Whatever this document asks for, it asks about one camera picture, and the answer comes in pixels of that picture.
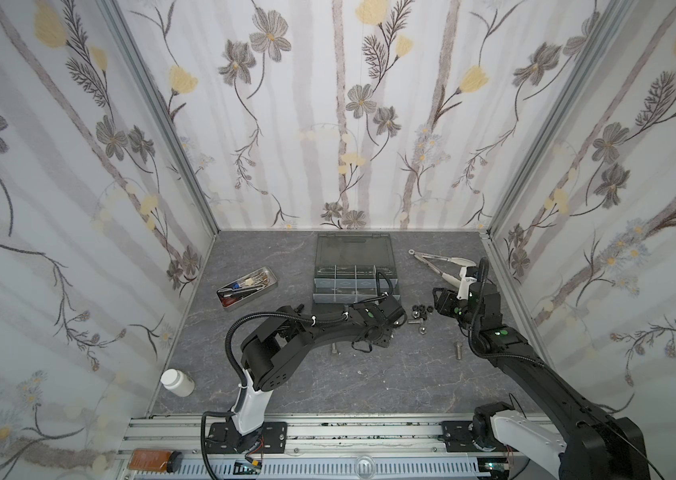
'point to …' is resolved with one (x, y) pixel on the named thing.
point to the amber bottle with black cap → (156, 460)
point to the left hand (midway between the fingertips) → (378, 329)
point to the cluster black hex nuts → (419, 311)
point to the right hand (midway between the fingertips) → (436, 285)
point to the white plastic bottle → (178, 382)
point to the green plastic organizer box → (352, 268)
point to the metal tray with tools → (247, 288)
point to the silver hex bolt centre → (333, 348)
